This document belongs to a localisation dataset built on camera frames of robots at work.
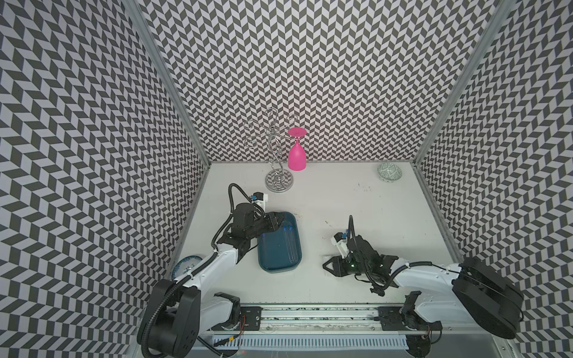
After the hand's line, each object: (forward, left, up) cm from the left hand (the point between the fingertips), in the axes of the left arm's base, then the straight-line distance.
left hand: (283, 216), depth 83 cm
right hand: (-16, -16, -12) cm, 25 cm away
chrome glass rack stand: (+28, +5, -12) cm, 31 cm away
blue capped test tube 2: (-6, -3, -12) cm, 14 cm away
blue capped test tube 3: (-7, -1, -12) cm, 14 cm away
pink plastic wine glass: (+22, -5, +8) cm, 24 cm away
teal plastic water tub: (-8, +2, -12) cm, 14 cm away
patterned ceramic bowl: (+32, -52, -10) cm, 62 cm away
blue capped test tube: (-7, -4, -12) cm, 15 cm away
